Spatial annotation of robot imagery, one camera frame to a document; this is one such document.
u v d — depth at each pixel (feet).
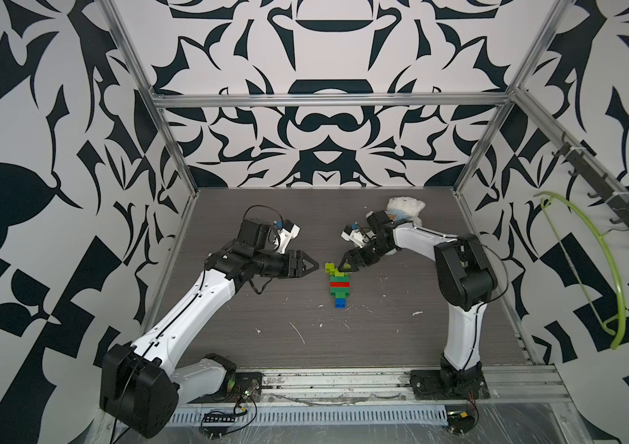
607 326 1.99
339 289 2.92
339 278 3.00
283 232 2.30
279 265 2.17
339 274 3.01
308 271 2.27
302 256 2.20
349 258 2.79
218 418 2.39
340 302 2.88
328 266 3.09
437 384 2.43
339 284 3.00
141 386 1.24
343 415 2.34
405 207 3.34
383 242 2.46
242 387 2.43
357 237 2.98
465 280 1.77
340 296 2.86
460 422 2.35
